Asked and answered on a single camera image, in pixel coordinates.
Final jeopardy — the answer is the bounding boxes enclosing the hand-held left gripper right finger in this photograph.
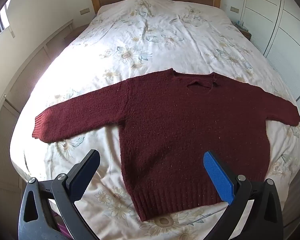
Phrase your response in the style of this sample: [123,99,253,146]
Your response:
[202,151,283,240]

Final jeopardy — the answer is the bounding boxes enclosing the maroon knit sweater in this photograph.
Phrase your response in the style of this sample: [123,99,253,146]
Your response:
[32,68,300,222]

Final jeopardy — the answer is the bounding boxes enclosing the white low wall cabinet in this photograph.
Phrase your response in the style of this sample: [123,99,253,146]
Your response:
[0,19,90,230]

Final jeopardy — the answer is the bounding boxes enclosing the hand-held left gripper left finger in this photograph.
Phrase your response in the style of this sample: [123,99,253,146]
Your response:
[18,149,101,240]

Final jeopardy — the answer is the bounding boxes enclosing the wooden nightstand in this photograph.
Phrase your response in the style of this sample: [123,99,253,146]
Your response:
[234,20,252,41]

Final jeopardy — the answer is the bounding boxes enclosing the white wardrobe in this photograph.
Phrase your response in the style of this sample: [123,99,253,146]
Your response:
[240,0,300,102]

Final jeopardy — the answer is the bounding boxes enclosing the white floral duvet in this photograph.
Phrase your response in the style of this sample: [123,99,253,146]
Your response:
[9,0,300,240]

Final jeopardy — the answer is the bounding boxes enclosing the window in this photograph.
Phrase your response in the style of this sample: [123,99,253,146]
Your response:
[0,0,13,40]

